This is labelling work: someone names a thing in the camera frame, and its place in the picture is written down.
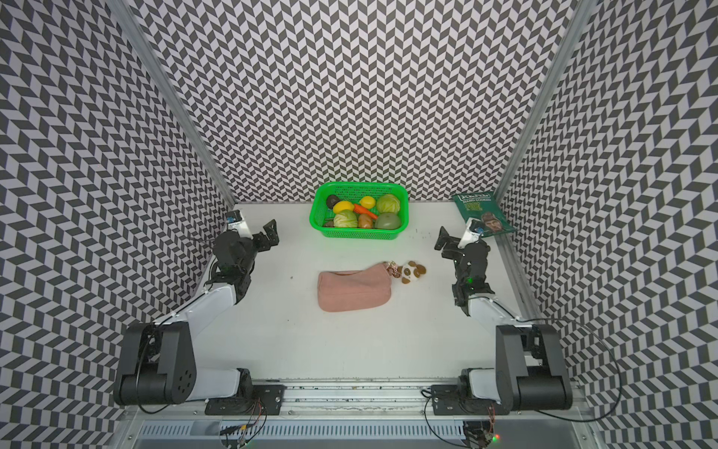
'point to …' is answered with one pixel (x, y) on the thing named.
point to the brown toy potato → (365, 221)
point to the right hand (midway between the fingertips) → (454, 234)
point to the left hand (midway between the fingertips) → (262, 225)
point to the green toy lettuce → (345, 218)
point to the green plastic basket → (322, 217)
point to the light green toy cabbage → (388, 203)
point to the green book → (484, 208)
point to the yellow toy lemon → (367, 202)
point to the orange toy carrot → (361, 210)
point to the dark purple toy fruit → (331, 200)
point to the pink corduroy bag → (340, 291)
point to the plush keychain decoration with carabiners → (407, 271)
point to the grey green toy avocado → (386, 221)
